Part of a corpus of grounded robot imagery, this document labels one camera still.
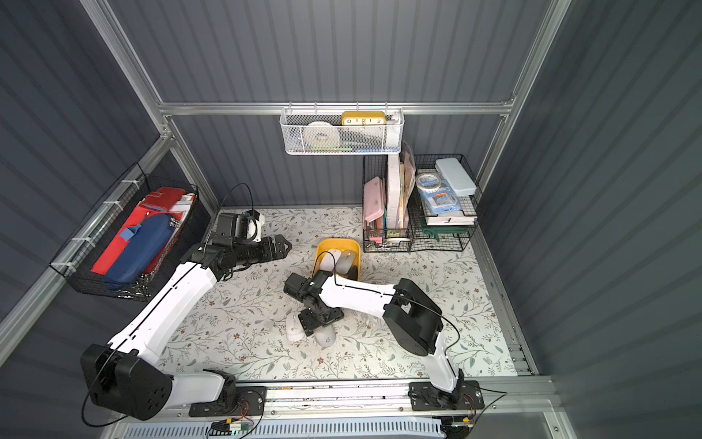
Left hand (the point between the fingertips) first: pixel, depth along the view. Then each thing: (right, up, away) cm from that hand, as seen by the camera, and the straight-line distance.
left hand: (279, 247), depth 80 cm
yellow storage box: (+21, -1, +24) cm, 32 cm away
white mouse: (+13, -6, +20) cm, 25 cm away
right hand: (+14, -25, +3) cm, 28 cm away
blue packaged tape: (+51, +18, +14) cm, 56 cm away
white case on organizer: (+59, +25, +20) cm, 67 cm away
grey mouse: (+13, -27, +3) cm, 31 cm away
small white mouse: (+4, -26, +5) cm, 27 cm away
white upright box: (+35, +19, +12) cm, 42 cm away
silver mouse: (+19, -7, +23) cm, 30 cm away
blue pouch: (-31, +2, -10) cm, 33 cm away
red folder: (-28, 0, -9) cm, 29 cm away
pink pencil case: (+30, +18, +26) cm, 43 cm away
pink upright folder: (+41, +24, +18) cm, 51 cm away
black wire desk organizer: (+45, +15, +17) cm, 51 cm away
